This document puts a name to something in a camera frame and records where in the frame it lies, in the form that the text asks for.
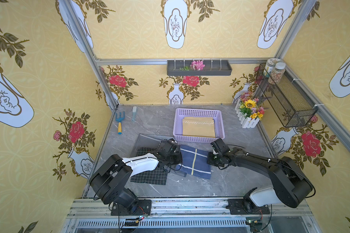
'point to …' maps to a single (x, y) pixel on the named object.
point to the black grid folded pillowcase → (158, 176)
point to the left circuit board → (133, 223)
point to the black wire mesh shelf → (289, 102)
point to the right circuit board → (251, 222)
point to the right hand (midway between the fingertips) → (208, 158)
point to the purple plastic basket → (181, 112)
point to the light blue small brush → (134, 110)
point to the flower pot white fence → (248, 110)
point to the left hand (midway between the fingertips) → (177, 156)
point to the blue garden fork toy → (119, 120)
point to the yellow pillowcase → (199, 126)
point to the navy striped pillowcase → (194, 162)
